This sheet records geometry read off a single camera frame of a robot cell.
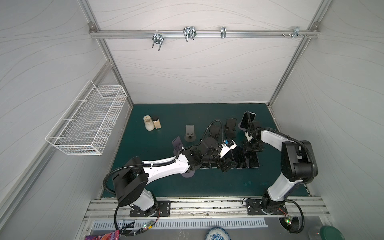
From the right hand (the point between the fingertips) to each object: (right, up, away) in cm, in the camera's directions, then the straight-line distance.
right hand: (252, 146), depth 95 cm
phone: (-15, -6, -4) cm, 17 cm away
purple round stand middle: (-48, +2, -6) cm, 48 cm away
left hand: (-17, 0, -22) cm, 28 cm away
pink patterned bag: (-73, -34, -30) cm, 86 cm away
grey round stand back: (-40, +6, +3) cm, 41 cm away
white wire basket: (-88, +13, -28) cm, 94 cm away
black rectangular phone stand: (-13, +11, +6) cm, 18 cm away
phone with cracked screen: (-10, -6, -5) cm, 12 cm away
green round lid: (+17, -28, -36) cm, 49 cm away
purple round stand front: (-41, -15, -11) cm, 45 cm away
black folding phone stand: (-24, +11, +1) cm, 27 cm away
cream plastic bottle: (-69, +14, +6) cm, 70 cm away
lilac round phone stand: (-5, +11, +10) cm, 15 cm away
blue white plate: (-27, -34, -29) cm, 52 cm away
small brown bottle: (-63, +15, +6) cm, 65 cm away
